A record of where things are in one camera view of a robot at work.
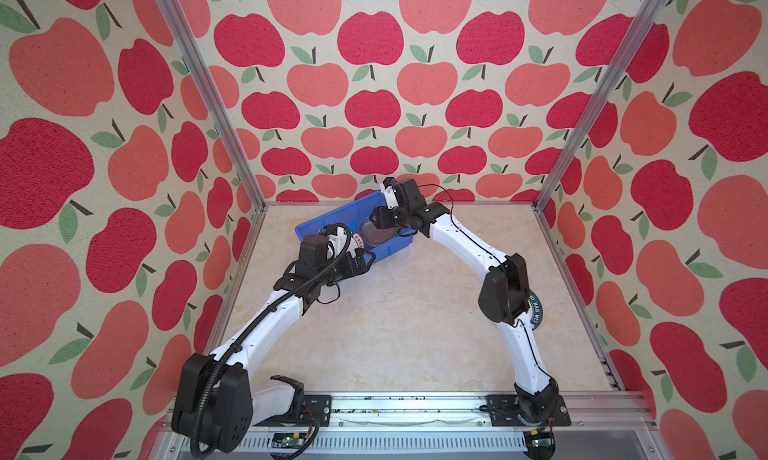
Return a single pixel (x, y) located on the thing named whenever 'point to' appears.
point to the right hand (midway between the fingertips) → (383, 213)
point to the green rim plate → (535, 310)
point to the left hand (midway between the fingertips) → (369, 261)
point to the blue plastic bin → (353, 214)
